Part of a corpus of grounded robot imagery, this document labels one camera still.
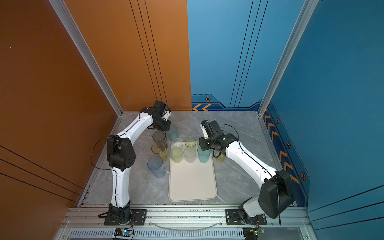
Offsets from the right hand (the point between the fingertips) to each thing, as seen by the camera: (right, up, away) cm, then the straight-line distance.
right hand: (201, 141), depth 83 cm
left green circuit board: (-38, -42, -12) cm, 58 cm away
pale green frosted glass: (-15, -8, +8) cm, 19 cm away
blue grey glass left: (-26, -13, +1) cm, 29 cm away
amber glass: (+12, -11, +7) cm, 18 cm away
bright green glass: (-7, -2, +16) cm, 18 cm away
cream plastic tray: (-6, -20, +5) cm, 21 cm away
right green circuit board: (+23, -42, -13) cm, 50 cm away
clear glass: (-16, -2, +15) cm, 22 cm away
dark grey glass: (-25, +3, +7) cm, 26 cm away
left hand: (-22, +8, +15) cm, 28 cm away
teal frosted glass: (-19, +4, +16) cm, 25 cm away
